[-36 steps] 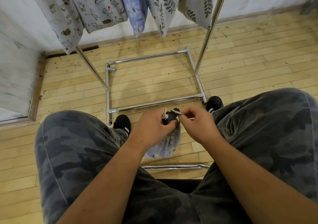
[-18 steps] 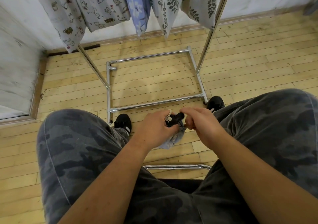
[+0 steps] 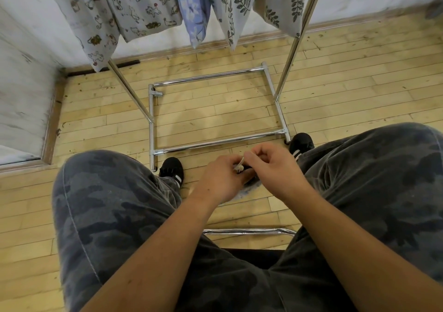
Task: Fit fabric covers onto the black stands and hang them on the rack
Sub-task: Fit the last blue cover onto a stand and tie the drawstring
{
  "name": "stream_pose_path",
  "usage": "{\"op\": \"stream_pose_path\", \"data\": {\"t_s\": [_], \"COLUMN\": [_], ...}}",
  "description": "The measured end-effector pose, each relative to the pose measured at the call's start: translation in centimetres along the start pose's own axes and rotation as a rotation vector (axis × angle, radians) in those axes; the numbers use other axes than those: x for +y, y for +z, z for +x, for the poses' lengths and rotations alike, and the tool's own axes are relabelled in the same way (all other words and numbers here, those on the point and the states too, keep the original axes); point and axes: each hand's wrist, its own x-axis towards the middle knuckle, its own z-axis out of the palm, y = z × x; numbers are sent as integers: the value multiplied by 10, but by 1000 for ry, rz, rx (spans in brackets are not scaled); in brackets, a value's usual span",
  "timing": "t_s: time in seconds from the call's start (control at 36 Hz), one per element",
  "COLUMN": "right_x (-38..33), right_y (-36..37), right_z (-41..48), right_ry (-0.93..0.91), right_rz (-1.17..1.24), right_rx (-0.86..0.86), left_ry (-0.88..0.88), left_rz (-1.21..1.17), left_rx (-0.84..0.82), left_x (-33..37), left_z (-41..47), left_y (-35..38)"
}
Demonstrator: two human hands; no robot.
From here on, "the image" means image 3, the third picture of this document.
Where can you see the person's left hand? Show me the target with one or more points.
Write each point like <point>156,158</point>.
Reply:
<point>221,183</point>

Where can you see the person's right hand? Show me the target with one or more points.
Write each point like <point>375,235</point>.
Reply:
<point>280,173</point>

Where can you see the blue floral bag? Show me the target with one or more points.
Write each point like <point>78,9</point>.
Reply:
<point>247,187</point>

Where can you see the chrome clothes rack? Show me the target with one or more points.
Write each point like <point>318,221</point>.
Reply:
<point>301,31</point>

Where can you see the person's left forearm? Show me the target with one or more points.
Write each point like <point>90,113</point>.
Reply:
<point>145,260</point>

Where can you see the person's right forearm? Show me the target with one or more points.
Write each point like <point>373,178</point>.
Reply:
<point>370,256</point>

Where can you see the black striped right shoe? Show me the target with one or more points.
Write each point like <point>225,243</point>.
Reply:
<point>301,144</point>

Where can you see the black striped shoe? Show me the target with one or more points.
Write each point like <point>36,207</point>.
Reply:
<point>173,170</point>
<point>301,144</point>

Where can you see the black striped left shoe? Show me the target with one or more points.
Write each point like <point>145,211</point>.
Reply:
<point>173,170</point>

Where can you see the black chair seat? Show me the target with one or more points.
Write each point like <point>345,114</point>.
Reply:
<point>256,256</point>

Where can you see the black baseboard strip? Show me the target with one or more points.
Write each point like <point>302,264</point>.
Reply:
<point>104,68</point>

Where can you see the grey metal furniture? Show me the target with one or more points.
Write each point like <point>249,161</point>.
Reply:
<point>435,7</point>

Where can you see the chrome chair frame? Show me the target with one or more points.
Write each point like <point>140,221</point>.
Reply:
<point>249,232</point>

